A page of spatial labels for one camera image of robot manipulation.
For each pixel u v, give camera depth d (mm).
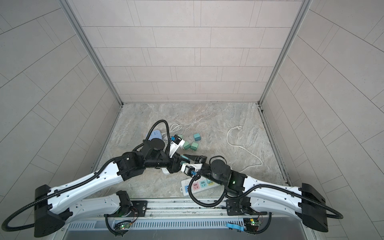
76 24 758
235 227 645
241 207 636
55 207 380
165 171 805
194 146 898
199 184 769
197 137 960
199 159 609
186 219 694
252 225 679
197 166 577
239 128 1011
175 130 993
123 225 645
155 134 960
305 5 704
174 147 598
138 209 711
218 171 513
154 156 529
